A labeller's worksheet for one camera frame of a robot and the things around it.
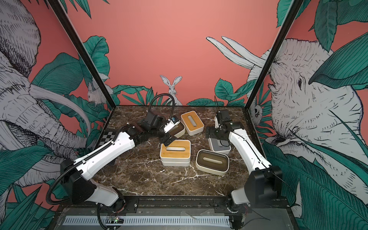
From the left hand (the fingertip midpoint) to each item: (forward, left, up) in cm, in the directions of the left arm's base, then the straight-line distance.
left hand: (172, 129), depth 77 cm
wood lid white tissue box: (+20, -13, -22) cm, 32 cm away
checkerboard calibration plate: (+11, +47, -20) cm, 53 cm away
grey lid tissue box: (-2, -29, -18) cm, 35 cm away
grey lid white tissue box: (-11, -1, -21) cm, 24 cm away
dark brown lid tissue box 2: (+9, -3, -15) cm, 18 cm away
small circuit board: (-38, +30, -23) cm, 54 cm away
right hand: (+1, -23, -6) cm, 24 cm away
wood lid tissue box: (-7, -2, -12) cm, 14 cm away
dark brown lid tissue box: (-12, -23, -20) cm, 32 cm away
